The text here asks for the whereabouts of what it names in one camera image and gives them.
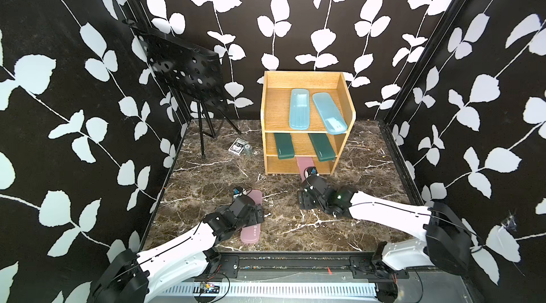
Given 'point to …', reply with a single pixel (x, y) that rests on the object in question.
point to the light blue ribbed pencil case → (299, 112)
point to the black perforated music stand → (195, 72)
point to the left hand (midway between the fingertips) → (258, 211)
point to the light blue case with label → (333, 119)
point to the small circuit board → (205, 287)
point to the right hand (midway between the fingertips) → (302, 193)
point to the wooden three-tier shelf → (274, 115)
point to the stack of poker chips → (248, 149)
